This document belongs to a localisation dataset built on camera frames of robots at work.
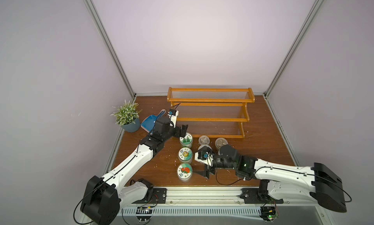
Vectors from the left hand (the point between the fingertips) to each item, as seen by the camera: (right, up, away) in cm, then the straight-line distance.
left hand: (182, 122), depth 81 cm
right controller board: (+43, -43, -12) cm, 62 cm away
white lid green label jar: (+12, -11, -13) cm, 21 cm away
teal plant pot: (-33, -4, +11) cm, 35 cm away
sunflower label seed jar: (+2, -18, -1) cm, 18 cm away
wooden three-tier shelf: (+21, +5, +27) cm, 34 cm away
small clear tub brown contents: (+23, -13, +6) cm, 27 cm away
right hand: (+7, -16, -11) cm, 21 cm away
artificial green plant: (-35, +5, +7) cm, 36 cm away
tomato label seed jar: (+2, -25, -8) cm, 26 cm away
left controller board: (-19, -45, -9) cm, 50 cm away
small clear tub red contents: (+13, -11, +7) cm, 19 cm away
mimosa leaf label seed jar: (+2, -12, +4) cm, 13 cm away
